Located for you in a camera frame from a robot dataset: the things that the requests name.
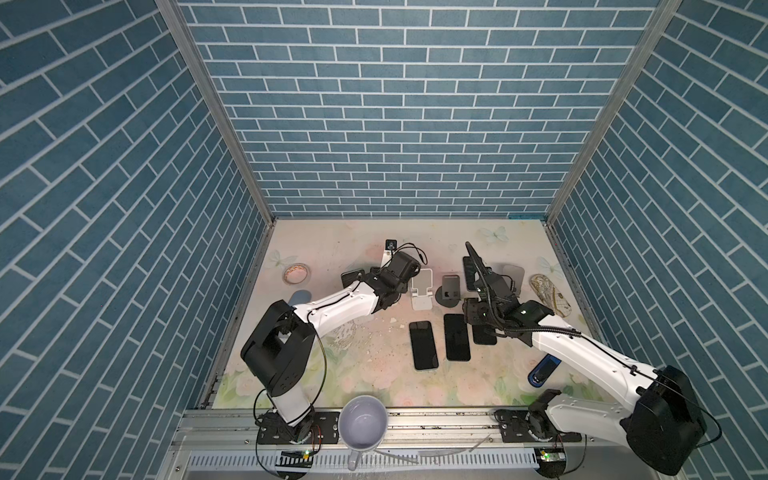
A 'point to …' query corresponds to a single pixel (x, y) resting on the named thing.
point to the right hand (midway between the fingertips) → (468, 302)
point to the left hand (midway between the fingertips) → (393, 272)
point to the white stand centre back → (422, 299)
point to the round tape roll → (296, 273)
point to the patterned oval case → (549, 295)
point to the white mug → (362, 424)
